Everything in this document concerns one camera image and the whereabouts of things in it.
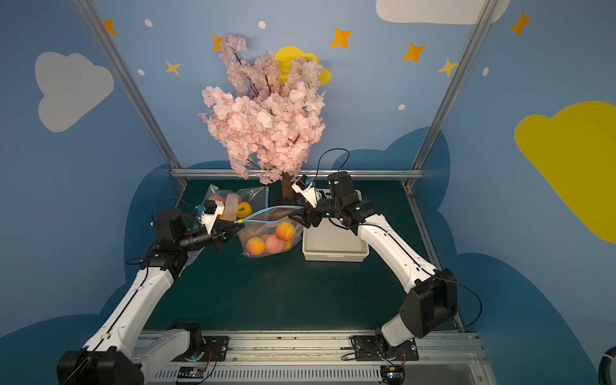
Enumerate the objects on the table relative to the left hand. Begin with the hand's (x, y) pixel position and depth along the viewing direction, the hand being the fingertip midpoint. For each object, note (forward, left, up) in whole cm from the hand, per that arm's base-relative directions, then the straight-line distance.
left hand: (242, 221), depth 74 cm
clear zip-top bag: (+7, -5, -16) cm, 18 cm away
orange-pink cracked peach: (+4, -12, -11) cm, 17 cm away
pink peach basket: (0, -8, -15) cm, 17 cm away
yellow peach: (+21, +8, -22) cm, 32 cm away
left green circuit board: (-37, +14, -28) cm, 48 cm away
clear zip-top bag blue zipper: (+32, +4, -26) cm, 42 cm away
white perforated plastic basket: (+10, -30, -28) cm, 42 cm away
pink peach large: (+28, +21, -22) cm, 41 cm away
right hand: (+6, -18, +1) cm, 19 cm away
